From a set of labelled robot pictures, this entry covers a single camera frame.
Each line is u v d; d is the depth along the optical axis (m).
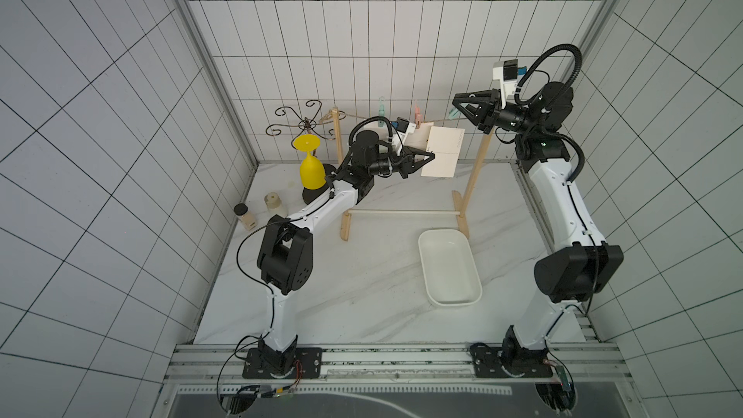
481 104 0.61
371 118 0.61
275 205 0.96
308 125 0.88
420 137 0.75
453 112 0.66
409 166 0.70
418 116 0.70
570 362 0.75
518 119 0.60
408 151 0.72
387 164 0.71
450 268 0.89
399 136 0.69
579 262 0.46
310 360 0.73
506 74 0.55
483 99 0.60
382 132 0.70
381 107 1.01
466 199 0.95
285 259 0.51
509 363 0.66
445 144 0.75
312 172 0.87
